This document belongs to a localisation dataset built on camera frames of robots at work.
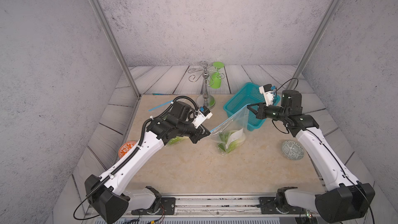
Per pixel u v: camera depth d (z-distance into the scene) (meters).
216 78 1.10
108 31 0.85
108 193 0.38
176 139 0.89
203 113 0.61
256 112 0.70
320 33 0.87
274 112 0.62
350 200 0.37
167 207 0.73
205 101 1.16
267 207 0.72
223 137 0.81
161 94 1.23
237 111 0.71
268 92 0.65
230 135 0.79
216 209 0.73
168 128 0.49
